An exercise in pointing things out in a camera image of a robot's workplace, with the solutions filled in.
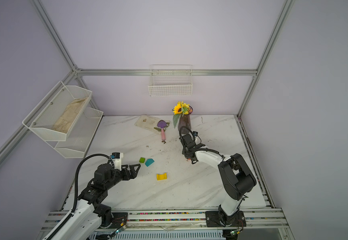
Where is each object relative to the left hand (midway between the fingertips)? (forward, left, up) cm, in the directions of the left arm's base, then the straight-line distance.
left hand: (133, 166), depth 80 cm
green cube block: (+10, -1, -11) cm, 15 cm away
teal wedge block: (+9, -6, -11) cm, 15 cm away
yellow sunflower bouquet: (+32, -26, +14) cm, 43 cm away
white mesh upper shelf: (+21, +43, +18) cm, 51 cm away
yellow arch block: (-2, -15, -9) cm, 18 cm away
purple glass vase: (+32, -29, +4) cm, 44 cm away
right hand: (+15, -31, -5) cm, 35 cm away
